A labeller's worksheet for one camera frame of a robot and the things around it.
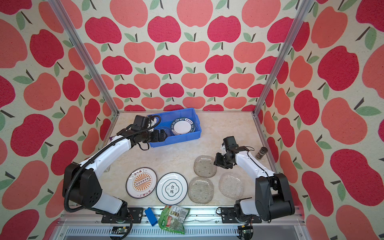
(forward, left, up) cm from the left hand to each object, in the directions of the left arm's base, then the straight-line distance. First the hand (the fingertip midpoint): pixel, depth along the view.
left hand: (164, 136), depth 87 cm
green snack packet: (-39, -7, -15) cm, 42 cm away
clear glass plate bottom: (-26, -21, -16) cm, 37 cm away
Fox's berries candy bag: (+10, +41, -15) cm, 45 cm away
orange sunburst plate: (-21, +13, -16) cm, 30 cm away
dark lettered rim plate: (+21, -10, -15) cm, 27 cm away
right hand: (-12, -33, -12) cm, 37 cm away
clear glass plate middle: (-12, -25, -16) cm, 32 cm away
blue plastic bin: (+25, +3, -12) cm, 28 cm away
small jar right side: (-7, -58, -6) cm, 59 cm away
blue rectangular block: (-38, +5, -17) cm, 42 cm away
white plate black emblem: (-25, -5, -16) cm, 30 cm away
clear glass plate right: (-24, -39, -16) cm, 48 cm away
